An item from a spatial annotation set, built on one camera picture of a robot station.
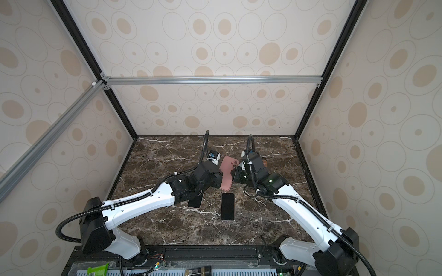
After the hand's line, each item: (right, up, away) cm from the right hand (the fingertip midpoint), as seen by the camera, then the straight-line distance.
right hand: (233, 172), depth 77 cm
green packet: (-54, -39, -8) cm, 67 cm away
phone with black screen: (-2, -21, +13) cm, 24 cm away
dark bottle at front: (-11, -38, -9) cm, 41 cm away
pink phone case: (-2, +3, +1) cm, 4 cm away
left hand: (-3, +1, -3) cm, 4 cm away
